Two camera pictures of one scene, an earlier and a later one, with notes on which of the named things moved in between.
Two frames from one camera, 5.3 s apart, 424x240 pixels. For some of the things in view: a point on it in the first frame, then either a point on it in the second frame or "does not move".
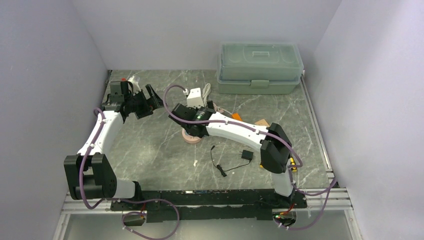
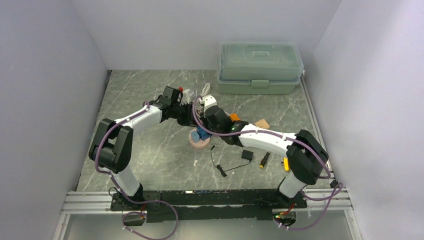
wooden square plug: [262, 122] does not move
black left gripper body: [139, 104] -> [183, 114]
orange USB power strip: [236, 116] does not move
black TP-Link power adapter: [247, 154] does not move
